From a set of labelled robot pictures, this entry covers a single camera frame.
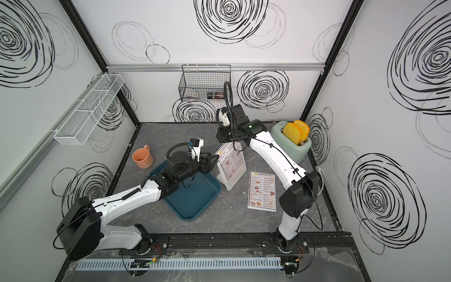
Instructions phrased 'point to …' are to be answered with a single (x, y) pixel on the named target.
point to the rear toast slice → (305, 129)
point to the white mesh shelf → (78, 127)
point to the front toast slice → (292, 131)
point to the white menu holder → (222, 178)
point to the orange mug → (143, 157)
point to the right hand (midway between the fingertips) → (220, 135)
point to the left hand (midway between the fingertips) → (215, 155)
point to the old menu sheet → (262, 191)
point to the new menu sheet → (231, 158)
